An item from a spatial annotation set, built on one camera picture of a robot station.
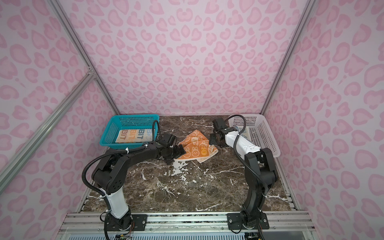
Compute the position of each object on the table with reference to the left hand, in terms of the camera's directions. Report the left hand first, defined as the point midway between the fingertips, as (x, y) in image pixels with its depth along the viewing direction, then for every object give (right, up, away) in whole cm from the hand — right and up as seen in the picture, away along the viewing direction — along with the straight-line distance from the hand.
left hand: (183, 155), depth 94 cm
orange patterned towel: (+9, +4, +4) cm, 10 cm away
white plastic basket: (+54, +14, +12) cm, 57 cm away
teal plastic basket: (-45, +22, +27) cm, 56 cm away
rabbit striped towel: (-35, +12, +12) cm, 39 cm away
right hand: (+21, +9, -1) cm, 23 cm away
